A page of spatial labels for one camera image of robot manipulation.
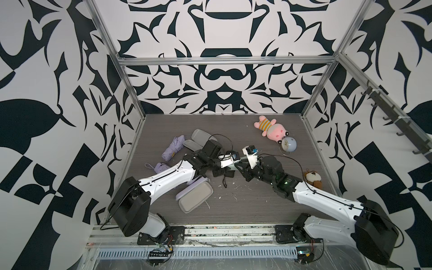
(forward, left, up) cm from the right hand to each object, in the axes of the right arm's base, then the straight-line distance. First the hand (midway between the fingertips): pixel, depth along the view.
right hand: (237, 161), depth 79 cm
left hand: (+3, +5, -3) cm, 6 cm away
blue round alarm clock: (+15, -31, -10) cm, 36 cm away
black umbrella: (-5, +10, +17) cm, 21 cm away
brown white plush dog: (-2, -41, -15) cm, 43 cm away
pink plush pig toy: (+25, -25, -10) cm, 36 cm away
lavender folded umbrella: (+17, +33, -11) cm, 39 cm away
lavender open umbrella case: (-9, +19, -14) cm, 25 cm away
